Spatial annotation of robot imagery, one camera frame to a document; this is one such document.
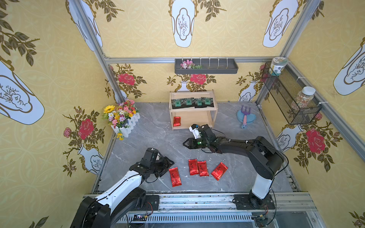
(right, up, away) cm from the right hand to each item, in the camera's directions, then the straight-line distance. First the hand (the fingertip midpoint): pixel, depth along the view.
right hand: (188, 139), depth 91 cm
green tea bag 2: (-8, +24, +1) cm, 25 cm away
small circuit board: (-25, -37, -18) cm, 48 cm away
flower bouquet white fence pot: (-42, +14, -1) cm, 44 cm away
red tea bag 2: (-8, +11, +15) cm, 20 cm away
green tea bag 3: (+1, +24, +1) cm, 24 cm away
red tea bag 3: (+3, -15, -8) cm, 17 cm away
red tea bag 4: (+9, -16, -8) cm, 19 cm away
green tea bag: (+7, +23, +1) cm, 24 cm away
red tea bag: (-8, -20, -10) cm, 23 cm away
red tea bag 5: (+18, -17, -8) cm, 26 cm away
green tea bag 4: (+14, +25, +1) cm, 28 cm away
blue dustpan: (+49, +14, +19) cm, 55 cm away
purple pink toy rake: (+46, +18, +22) cm, 54 cm away
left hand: (-12, -14, -6) cm, 19 cm away
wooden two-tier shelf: (+9, +15, +16) cm, 24 cm away
